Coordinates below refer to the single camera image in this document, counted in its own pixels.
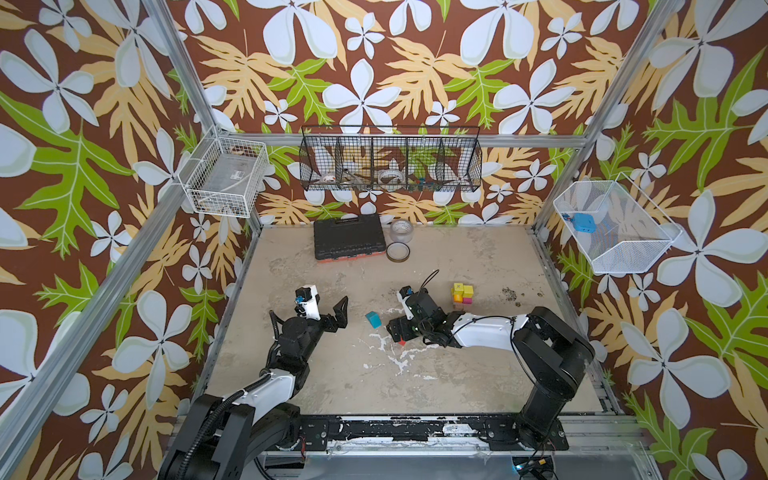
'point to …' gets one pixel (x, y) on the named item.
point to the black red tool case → (348, 238)
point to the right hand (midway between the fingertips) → (395, 323)
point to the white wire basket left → (222, 176)
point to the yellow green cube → (458, 287)
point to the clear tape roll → (402, 230)
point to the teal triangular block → (374, 319)
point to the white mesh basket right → (618, 226)
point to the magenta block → (467, 300)
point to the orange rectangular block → (458, 298)
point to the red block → (402, 342)
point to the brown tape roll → (398, 252)
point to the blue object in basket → (582, 221)
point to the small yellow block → (468, 291)
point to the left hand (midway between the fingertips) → (330, 293)
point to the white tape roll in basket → (390, 176)
